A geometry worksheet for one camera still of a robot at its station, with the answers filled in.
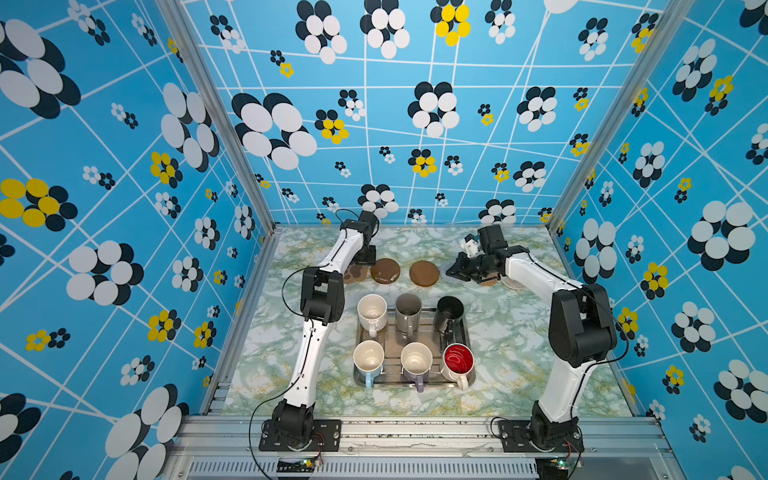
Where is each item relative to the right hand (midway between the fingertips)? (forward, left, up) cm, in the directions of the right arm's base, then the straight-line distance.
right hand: (448, 271), depth 94 cm
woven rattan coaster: (+2, -16, -9) cm, 18 cm away
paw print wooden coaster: (+5, +31, -8) cm, 33 cm away
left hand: (+11, +29, -8) cm, 32 cm away
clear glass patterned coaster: (-18, -10, +20) cm, 29 cm away
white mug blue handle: (-25, +25, -7) cm, 36 cm away
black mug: (-16, +1, -3) cm, 16 cm away
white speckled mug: (-11, +25, -7) cm, 28 cm away
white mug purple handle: (-25, +11, -9) cm, 29 cm away
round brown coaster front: (+6, +21, -8) cm, 23 cm away
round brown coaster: (+6, +7, -9) cm, 13 cm away
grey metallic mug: (-10, +13, -5) cm, 17 cm away
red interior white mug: (-26, -1, -9) cm, 27 cm away
